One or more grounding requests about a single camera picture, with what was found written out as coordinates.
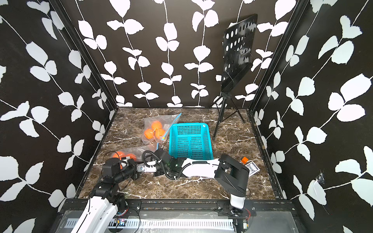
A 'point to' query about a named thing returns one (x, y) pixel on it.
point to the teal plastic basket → (191, 141)
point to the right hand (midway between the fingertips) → (147, 161)
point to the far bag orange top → (156, 124)
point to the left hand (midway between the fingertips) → (149, 159)
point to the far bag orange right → (159, 132)
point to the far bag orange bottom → (149, 133)
